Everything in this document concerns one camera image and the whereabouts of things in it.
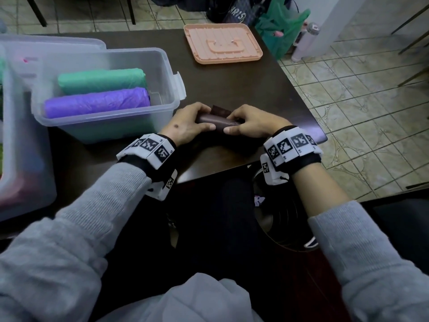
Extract person's left hand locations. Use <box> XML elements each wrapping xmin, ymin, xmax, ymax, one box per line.
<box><xmin>160</xmin><ymin>102</ymin><xmax>217</xmax><ymax>147</ymax></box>

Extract person's right hand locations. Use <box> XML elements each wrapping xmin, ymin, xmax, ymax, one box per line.
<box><xmin>223</xmin><ymin>104</ymin><xmax>293</xmax><ymax>138</ymax></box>

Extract brown bag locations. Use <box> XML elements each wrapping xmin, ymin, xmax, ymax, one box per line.
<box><xmin>195</xmin><ymin>104</ymin><xmax>245</xmax><ymax>131</ymax></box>

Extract small clear plastic bin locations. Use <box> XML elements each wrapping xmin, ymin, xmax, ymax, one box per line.
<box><xmin>30</xmin><ymin>47</ymin><xmax>187</xmax><ymax>144</ymax></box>

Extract purple bag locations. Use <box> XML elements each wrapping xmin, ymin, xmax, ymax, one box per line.
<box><xmin>43</xmin><ymin>87</ymin><xmax>151</xmax><ymax>119</ymax></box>

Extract clear lid pink handle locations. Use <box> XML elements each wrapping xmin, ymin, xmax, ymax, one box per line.
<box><xmin>0</xmin><ymin>34</ymin><xmax>107</xmax><ymax>94</ymax></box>

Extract large clear storage bin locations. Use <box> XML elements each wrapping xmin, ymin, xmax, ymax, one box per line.
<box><xmin>0</xmin><ymin>43</ymin><xmax>58</xmax><ymax>222</ymax></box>

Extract person's left forearm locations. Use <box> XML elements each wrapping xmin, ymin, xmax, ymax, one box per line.
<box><xmin>0</xmin><ymin>161</ymin><xmax>153</xmax><ymax>322</ymax></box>

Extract person's right forearm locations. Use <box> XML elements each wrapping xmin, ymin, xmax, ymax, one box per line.
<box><xmin>291</xmin><ymin>162</ymin><xmax>429</xmax><ymax>322</ymax></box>

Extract person's black trousers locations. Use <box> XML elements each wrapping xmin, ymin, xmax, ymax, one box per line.
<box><xmin>90</xmin><ymin>164</ymin><xmax>353</xmax><ymax>322</ymax></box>

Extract black right wristband with markers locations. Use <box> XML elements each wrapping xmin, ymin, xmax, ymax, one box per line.
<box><xmin>263</xmin><ymin>125</ymin><xmax>324</xmax><ymax>175</ymax></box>

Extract black wristband with markers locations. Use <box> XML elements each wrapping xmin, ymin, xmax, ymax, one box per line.
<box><xmin>116</xmin><ymin>133</ymin><xmax>177</xmax><ymax>183</ymax></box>
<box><xmin>263</xmin><ymin>125</ymin><xmax>324</xmax><ymax>175</ymax></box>

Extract black left wristband with markers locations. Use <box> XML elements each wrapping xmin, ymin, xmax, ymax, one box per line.
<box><xmin>116</xmin><ymin>133</ymin><xmax>177</xmax><ymax>183</ymax></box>

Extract pale pink bottle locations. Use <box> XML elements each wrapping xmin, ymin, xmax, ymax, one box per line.
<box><xmin>290</xmin><ymin>22</ymin><xmax>321</xmax><ymax>63</ymax></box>

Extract green plastic bag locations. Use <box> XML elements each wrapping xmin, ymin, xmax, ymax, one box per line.
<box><xmin>254</xmin><ymin>0</ymin><xmax>311</xmax><ymax>59</ymax></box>

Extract black smartphone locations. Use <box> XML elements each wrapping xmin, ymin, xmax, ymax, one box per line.
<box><xmin>167</xmin><ymin>214</ymin><xmax>179</xmax><ymax>249</ymax></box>

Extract black round stool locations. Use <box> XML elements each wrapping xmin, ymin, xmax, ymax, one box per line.
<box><xmin>253</xmin><ymin>170</ymin><xmax>319</xmax><ymax>254</ymax></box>

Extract dark patterned bag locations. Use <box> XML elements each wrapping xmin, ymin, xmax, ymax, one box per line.
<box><xmin>206</xmin><ymin>0</ymin><xmax>272</xmax><ymax>25</ymax></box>

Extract thin metal chair legs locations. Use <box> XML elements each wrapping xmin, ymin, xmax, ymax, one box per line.
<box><xmin>390</xmin><ymin>3</ymin><xmax>429</xmax><ymax>87</ymax></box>

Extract black side table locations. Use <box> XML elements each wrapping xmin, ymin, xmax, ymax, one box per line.
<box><xmin>362</xmin><ymin>189</ymin><xmax>429</xmax><ymax>275</ymax></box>

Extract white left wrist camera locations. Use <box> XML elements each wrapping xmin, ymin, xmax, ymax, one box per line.
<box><xmin>146</xmin><ymin>169</ymin><xmax>178</xmax><ymax>202</ymax></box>

